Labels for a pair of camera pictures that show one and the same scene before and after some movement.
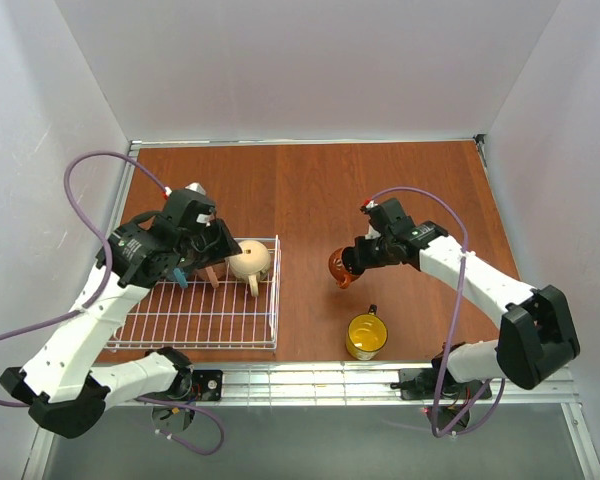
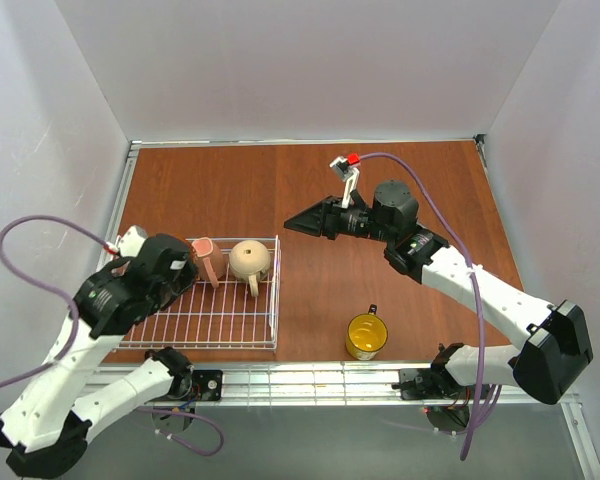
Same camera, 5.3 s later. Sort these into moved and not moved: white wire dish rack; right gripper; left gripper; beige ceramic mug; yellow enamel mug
Moved: right gripper; left gripper
Not moved: beige ceramic mug; white wire dish rack; yellow enamel mug
